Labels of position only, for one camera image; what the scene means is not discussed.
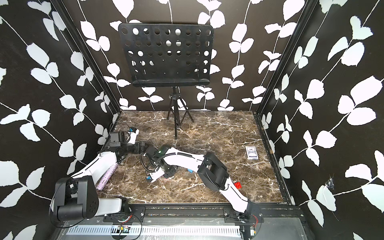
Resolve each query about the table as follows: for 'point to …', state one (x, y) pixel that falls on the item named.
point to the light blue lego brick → (190, 170)
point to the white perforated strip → (157, 231)
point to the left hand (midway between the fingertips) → (141, 142)
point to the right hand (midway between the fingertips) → (166, 168)
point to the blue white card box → (251, 153)
